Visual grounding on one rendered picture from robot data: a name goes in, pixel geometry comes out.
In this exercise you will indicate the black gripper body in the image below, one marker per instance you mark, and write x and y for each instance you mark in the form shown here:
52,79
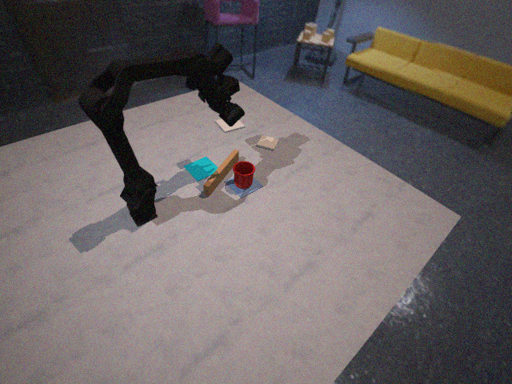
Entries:
231,113

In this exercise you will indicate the beige square pad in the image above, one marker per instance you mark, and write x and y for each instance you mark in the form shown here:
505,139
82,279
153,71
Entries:
227,128

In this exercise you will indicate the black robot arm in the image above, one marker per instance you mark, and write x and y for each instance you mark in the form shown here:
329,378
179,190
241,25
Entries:
105,110

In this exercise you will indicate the orange wooden bar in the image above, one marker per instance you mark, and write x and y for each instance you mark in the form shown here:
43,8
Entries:
214,180

